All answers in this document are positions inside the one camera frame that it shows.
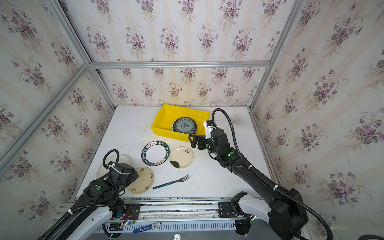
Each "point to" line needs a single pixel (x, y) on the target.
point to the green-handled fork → (179, 180)
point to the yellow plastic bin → (166, 115)
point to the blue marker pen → (147, 227)
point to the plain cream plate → (102, 171)
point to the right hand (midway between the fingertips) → (193, 137)
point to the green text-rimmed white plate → (155, 153)
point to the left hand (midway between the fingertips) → (132, 175)
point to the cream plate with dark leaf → (181, 157)
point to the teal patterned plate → (185, 125)
